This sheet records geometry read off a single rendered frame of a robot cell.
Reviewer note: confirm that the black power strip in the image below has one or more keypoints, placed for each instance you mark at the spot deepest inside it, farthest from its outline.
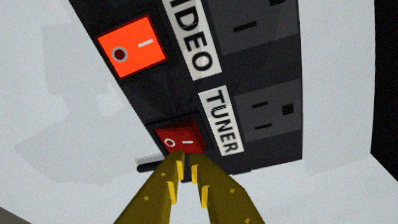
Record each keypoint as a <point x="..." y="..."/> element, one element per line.
<point x="222" y="78"/>

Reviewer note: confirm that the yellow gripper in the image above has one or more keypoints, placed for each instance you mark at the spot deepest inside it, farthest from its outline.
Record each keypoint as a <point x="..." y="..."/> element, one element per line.
<point x="226" y="200"/>

